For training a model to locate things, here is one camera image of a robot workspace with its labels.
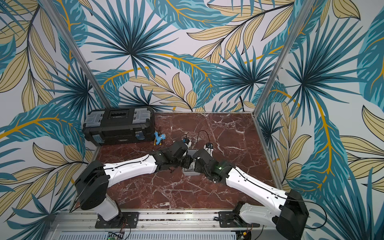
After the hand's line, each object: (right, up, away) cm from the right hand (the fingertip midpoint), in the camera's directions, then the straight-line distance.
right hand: (198, 163), depth 79 cm
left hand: (-4, 0, +3) cm, 5 cm away
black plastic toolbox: (-48, +20, +12) cm, 53 cm away
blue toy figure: (-26, +11, +21) cm, 35 cm away
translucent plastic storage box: (-4, -7, +9) cm, 12 cm away
